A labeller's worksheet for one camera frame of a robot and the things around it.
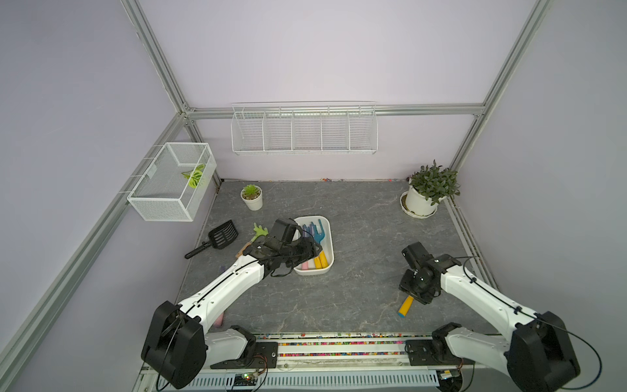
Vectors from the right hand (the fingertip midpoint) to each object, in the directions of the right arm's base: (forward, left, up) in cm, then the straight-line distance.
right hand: (404, 289), depth 84 cm
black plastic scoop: (+24, +73, -4) cm, 77 cm away
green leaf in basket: (+29, +71, +27) cm, 81 cm away
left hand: (+8, +30, +11) cm, 33 cm away
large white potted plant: (+34, -13, +15) cm, 40 cm away
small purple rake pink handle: (-9, +63, -3) cm, 64 cm away
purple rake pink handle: (+3, +34, +15) cm, 37 cm away
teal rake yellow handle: (+22, +30, -2) cm, 37 cm away
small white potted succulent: (+40, +59, +5) cm, 71 cm away
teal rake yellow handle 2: (+11, +31, -1) cm, 33 cm away
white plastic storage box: (+19, +27, -2) cm, 33 cm away
